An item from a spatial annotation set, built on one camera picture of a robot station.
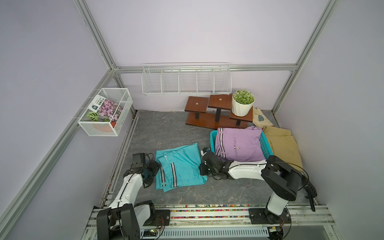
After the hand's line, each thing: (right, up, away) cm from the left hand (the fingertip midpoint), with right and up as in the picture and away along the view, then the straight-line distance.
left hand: (158, 170), depth 86 cm
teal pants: (+12, +1, +2) cm, 12 cm away
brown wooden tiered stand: (+34, +36, +14) cm, 52 cm away
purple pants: (+50, +14, +8) cm, 52 cm away
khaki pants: (+81, +12, +12) cm, 83 cm away
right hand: (+23, +1, +3) cm, 23 cm away
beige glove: (+71, +31, +29) cm, 83 cm away
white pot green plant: (+49, +40, 0) cm, 64 cm away
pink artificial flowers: (-22, +34, -11) cm, 42 cm away
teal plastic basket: (+64, +12, +2) cm, 65 cm away
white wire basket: (-30, +27, -13) cm, 42 cm away
